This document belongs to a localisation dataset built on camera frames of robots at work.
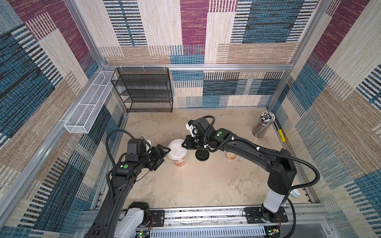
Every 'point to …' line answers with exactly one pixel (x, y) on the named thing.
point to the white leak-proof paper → (177, 151)
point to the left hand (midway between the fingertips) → (168, 153)
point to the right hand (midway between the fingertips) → (185, 146)
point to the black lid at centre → (202, 154)
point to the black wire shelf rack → (144, 89)
